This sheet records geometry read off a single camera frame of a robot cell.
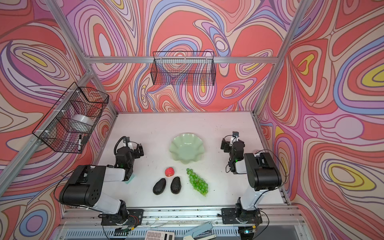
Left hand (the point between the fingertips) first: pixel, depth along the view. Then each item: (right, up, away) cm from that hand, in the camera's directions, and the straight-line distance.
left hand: (134, 144), depth 93 cm
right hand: (+62, +2, +4) cm, 63 cm away
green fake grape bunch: (+40, -20, -13) cm, 47 cm away
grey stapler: (+42, -38, -26) cm, 62 cm away
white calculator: (+22, -39, -26) cm, 51 cm away
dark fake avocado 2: (+28, -20, -15) cm, 38 cm away
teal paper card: (+7, -14, -21) cm, 26 cm away
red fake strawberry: (+24, -15, -9) cm, 30 cm away
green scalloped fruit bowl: (+33, -3, +5) cm, 34 cm away
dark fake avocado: (+19, -22, -13) cm, 31 cm away
